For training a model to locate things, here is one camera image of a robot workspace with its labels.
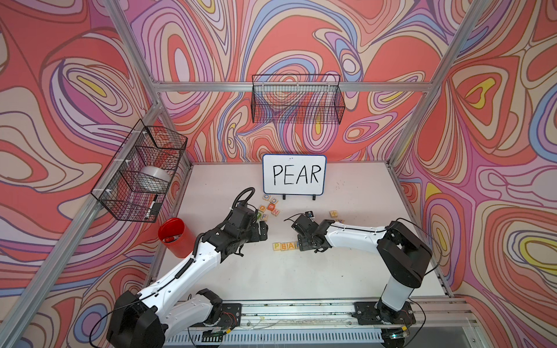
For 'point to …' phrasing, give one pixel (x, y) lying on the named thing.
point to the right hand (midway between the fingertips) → (313, 246)
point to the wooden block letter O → (266, 197)
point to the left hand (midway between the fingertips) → (259, 229)
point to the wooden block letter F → (265, 217)
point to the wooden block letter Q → (262, 208)
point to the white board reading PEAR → (289, 174)
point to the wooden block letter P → (277, 246)
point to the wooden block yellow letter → (333, 214)
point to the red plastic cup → (177, 237)
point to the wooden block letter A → (291, 246)
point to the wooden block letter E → (283, 246)
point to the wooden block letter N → (275, 212)
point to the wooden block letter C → (274, 201)
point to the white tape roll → (154, 178)
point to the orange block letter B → (271, 206)
